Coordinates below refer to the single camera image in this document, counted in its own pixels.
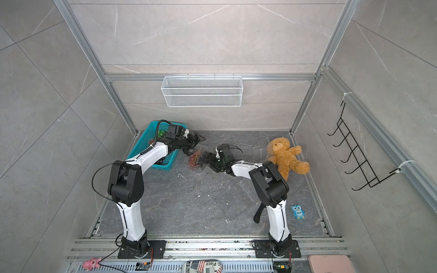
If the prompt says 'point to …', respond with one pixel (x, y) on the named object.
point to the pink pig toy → (90, 264)
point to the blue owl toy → (297, 211)
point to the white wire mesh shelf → (202, 91)
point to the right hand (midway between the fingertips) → (205, 161)
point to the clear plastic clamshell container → (186, 160)
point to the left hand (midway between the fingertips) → (205, 141)
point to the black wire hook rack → (358, 153)
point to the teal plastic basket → (153, 131)
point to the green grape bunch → (160, 133)
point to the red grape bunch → (193, 158)
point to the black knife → (256, 216)
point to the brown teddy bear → (282, 155)
